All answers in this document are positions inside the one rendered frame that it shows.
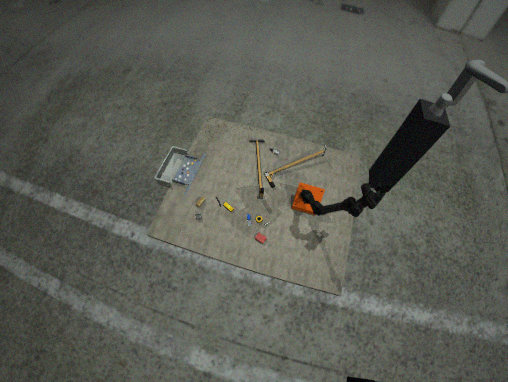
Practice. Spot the tan wooden pole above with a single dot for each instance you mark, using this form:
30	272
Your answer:
259	169

